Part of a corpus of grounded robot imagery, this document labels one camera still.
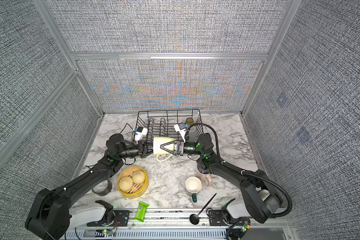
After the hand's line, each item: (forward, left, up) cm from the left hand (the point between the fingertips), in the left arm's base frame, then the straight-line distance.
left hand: (159, 149), depth 70 cm
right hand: (-1, -1, +3) cm, 4 cm away
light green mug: (-4, -2, +2) cm, 5 cm away
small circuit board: (-30, -39, -22) cm, 54 cm away
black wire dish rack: (+36, +1, -22) cm, 42 cm away
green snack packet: (-21, +11, -25) cm, 34 cm away
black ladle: (-25, -15, -24) cm, 38 cm away
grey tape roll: (-10, +31, -26) cm, 42 cm away
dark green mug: (-10, -16, -21) cm, 29 cm away
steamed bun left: (-8, +19, -20) cm, 29 cm away
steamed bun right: (-5, +13, -20) cm, 24 cm away
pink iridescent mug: (-7, -21, -14) cm, 26 cm away
